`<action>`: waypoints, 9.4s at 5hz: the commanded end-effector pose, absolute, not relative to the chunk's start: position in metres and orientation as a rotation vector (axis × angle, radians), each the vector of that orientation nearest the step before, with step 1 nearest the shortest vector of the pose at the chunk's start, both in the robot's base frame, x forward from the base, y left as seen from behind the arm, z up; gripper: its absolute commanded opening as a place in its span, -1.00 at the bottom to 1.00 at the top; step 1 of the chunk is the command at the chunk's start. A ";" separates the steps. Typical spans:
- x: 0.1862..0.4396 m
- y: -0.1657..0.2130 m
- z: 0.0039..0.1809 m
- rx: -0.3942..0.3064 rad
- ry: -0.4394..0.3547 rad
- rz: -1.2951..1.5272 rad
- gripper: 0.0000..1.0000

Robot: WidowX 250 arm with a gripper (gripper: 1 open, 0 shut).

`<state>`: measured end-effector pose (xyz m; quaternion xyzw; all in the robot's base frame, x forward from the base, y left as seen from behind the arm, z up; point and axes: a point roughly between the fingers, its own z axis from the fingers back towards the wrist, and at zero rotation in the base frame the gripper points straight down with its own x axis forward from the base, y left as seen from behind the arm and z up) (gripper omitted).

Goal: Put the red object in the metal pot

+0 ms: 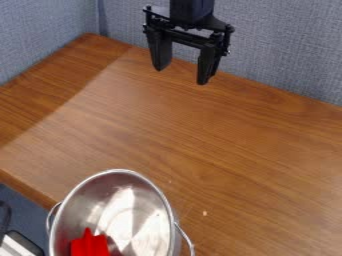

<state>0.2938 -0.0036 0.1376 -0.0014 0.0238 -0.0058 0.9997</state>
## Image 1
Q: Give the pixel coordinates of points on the black grey device on floor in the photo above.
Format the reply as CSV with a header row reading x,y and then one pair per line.
x,y
18,245

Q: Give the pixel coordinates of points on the red plastic block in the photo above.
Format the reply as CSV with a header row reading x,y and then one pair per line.
x,y
90,245

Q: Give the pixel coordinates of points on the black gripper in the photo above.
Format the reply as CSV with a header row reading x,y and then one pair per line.
x,y
189,14

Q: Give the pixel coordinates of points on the metal pot with handles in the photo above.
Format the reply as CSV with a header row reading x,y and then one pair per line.
x,y
122,206

